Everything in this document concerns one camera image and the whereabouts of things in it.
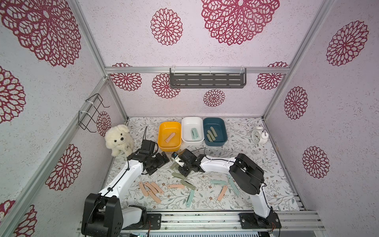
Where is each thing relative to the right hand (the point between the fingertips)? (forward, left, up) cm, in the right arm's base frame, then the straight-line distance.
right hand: (179, 166), depth 93 cm
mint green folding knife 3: (-18, -8, -1) cm, 19 cm away
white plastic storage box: (+38, -5, -1) cm, 39 cm away
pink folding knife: (+24, +7, +1) cm, 25 cm away
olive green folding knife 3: (+26, -22, -1) cm, 34 cm away
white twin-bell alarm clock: (+19, -52, +6) cm, 56 cm away
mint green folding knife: (+28, -9, 0) cm, 29 cm away
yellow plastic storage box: (+31, +13, 0) cm, 34 cm away
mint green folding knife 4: (-9, -24, 0) cm, 26 cm away
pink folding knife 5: (-14, +12, 0) cm, 18 cm away
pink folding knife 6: (-18, +13, 0) cm, 22 cm away
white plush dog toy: (+8, +35, +18) cm, 40 cm away
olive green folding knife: (+29, -24, 0) cm, 37 cm away
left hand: (-2, +8, +8) cm, 12 cm away
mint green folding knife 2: (+28, -12, -2) cm, 31 cm away
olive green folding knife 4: (0, +3, 0) cm, 3 cm away
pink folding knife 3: (-15, +19, +1) cm, 24 cm away
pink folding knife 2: (-12, 0, -1) cm, 12 cm away
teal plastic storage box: (+35, -29, +1) cm, 45 cm away
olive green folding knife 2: (+23, -20, 0) cm, 31 cm away
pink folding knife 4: (-12, +17, 0) cm, 21 cm away
